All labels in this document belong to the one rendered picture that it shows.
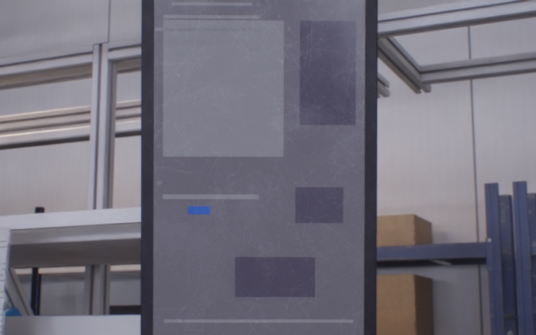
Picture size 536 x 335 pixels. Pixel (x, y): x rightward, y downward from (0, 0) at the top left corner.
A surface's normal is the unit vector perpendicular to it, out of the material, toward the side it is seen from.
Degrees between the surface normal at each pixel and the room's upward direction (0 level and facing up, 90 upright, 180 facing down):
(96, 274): 90
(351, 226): 101
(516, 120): 90
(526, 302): 90
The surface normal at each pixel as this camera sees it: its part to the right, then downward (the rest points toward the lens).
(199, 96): 0.02, 0.00
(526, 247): -0.40, -0.17
